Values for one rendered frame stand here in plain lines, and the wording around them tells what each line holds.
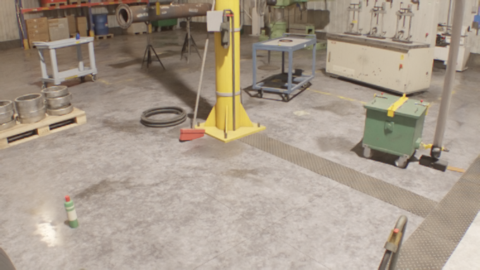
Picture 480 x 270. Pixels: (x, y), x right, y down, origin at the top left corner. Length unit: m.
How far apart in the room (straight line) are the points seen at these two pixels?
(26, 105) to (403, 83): 5.39
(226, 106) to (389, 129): 1.75
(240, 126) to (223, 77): 0.64
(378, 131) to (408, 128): 0.29
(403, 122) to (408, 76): 2.67
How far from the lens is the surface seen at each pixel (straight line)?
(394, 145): 3.45
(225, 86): 3.90
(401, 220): 1.65
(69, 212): 2.64
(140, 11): 7.42
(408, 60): 5.90
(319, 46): 10.88
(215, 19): 3.72
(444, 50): 9.46
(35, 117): 4.76
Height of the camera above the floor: 1.48
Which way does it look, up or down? 22 degrees down
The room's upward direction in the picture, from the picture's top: straight up
